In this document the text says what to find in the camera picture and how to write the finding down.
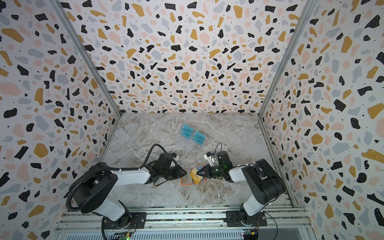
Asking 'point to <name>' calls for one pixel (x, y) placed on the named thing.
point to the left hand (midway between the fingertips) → (188, 172)
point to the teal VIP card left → (186, 131)
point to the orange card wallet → (186, 179)
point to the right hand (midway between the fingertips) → (197, 172)
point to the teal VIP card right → (198, 137)
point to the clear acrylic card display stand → (190, 143)
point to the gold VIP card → (196, 177)
